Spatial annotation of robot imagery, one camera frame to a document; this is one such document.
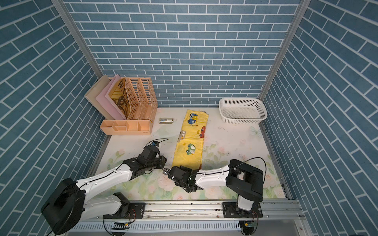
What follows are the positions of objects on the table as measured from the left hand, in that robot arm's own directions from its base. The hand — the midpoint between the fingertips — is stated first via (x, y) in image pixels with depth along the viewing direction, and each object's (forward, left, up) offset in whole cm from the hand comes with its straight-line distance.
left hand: (169, 160), depth 86 cm
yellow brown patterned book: (+39, +36, +15) cm, 55 cm away
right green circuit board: (-30, -43, -5) cm, 53 cm away
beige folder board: (+36, +48, +23) cm, 64 cm away
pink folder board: (+29, +40, +22) cm, 54 cm away
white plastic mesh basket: (+46, -54, -3) cm, 71 cm away
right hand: (-6, -7, -4) cm, 10 cm away
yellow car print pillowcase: (+10, -12, -5) cm, 16 cm away
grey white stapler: (+32, +6, -2) cm, 33 cm away
